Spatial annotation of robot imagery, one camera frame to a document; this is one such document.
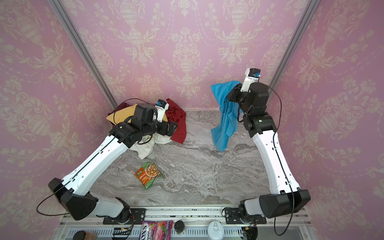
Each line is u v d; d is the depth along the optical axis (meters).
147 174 0.87
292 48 0.83
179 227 0.64
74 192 0.39
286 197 0.38
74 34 0.78
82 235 0.62
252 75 0.53
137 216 0.74
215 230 0.66
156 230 0.68
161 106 0.61
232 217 0.73
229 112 0.72
